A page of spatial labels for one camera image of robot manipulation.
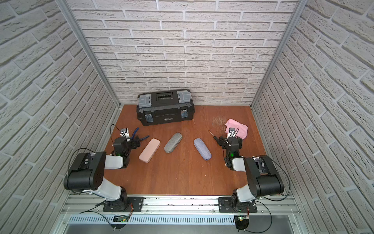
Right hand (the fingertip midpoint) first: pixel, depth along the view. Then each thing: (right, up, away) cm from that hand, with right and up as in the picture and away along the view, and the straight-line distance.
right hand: (232, 136), depth 94 cm
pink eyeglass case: (-54, -8, 0) cm, 54 cm away
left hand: (-67, +1, 0) cm, 67 cm away
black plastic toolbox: (-45, +20, +3) cm, 49 cm away
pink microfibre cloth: (+10, +2, +9) cm, 13 cm away
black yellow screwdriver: (-9, -3, +5) cm, 11 cm away
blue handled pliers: (-62, -1, -4) cm, 62 cm away
